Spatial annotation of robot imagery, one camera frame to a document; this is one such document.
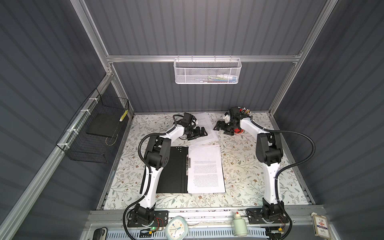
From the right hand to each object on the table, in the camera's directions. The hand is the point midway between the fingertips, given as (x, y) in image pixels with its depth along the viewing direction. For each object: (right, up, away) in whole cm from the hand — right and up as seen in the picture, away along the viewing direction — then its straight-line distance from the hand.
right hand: (220, 130), depth 104 cm
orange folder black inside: (-30, -28, -15) cm, 44 cm away
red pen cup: (+8, 0, -17) cm, 19 cm away
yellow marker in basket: (-57, +11, -19) cm, 61 cm away
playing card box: (+42, -44, -34) cm, 70 cm away
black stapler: (-60, -46, -37) cm, 84 cm away
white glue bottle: (+2, -41, -38) cm, 56 cm away
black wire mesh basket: (-67, -2, -32) cm, 75 cm away
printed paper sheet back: (-11, -23, -15) cm, 30 cm away
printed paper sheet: (-11, +8, +13) cm, 19 cm away
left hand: (-12, -3, -1) cm, 13 cm away
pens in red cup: (+17, +14, -2) cm, 22 cm away
